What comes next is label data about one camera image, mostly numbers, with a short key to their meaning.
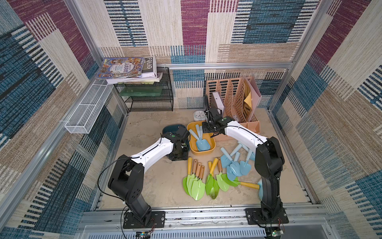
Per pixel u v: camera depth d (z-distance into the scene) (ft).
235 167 2.93
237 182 2.77
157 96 3.11
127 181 1.47
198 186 2.67
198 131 3.34
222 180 2.79
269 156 1.71
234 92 3.66
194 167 2.91
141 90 3.38
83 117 3.01
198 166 2.92
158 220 2.40
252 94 2.98
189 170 2.86
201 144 3.25
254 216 2.42
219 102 3.18
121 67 2.67
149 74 2.65
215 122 2.31
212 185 2.62
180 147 2.47
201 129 2.81
